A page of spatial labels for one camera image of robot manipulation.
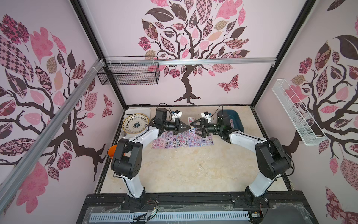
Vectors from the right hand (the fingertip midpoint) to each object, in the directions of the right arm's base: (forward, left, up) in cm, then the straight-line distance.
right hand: (191, 129), depth 81 cm
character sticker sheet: (+4, +14, -19) cm, 24 cm away
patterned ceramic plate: (+19, +42, -17) cm, 50 cm away
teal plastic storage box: (+21, -37, -19) cm, 47 cm away
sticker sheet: (+7, 0, +1) cm, 7 cm away
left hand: (0, +2, +1) cm, 2 cm away
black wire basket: (+40, +42, +16) cm, 60 cm away
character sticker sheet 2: (+4, +5, -18) cm, 19 cm away
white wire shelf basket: (-5, -62, +5) cm, 63 cm away
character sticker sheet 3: (+3, -12, -19) cm, 23 cm away
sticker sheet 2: (-6, -2, -2) cm, 6 cm away
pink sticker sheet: (+3, +20, -19) cm, 28 cm away
